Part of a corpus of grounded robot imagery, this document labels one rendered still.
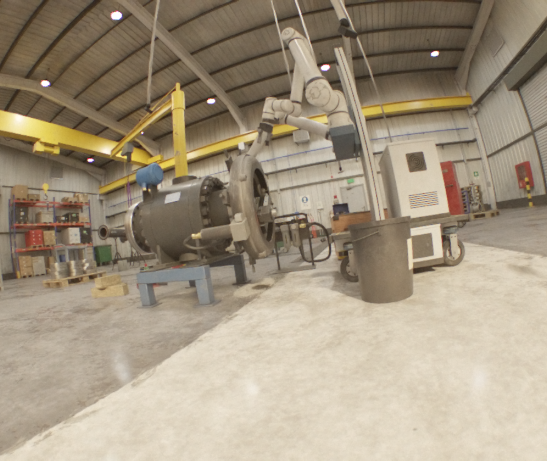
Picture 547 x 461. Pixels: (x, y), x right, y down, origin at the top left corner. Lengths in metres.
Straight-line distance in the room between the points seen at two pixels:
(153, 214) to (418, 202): 1.78
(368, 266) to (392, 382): 0.66
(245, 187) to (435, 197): 1.19
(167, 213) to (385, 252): 1.40
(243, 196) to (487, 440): 1.50
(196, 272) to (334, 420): 1.29
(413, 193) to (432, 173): 0.19
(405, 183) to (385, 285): 0.76
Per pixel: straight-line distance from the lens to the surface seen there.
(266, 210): 1.68
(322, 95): 1.63
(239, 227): 1.44
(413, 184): 1.71
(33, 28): 11.38
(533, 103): 11.06
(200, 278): 1.63
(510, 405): 0.59
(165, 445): 0.58
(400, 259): 1.17
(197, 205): 1.74
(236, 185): 1.56
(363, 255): 1.17
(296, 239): 2.60
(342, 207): 2.66
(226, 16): 10.39
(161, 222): 1.88
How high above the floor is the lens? 0.37
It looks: 1 degrees up
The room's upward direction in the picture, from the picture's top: 8 degrees counter-clockwise
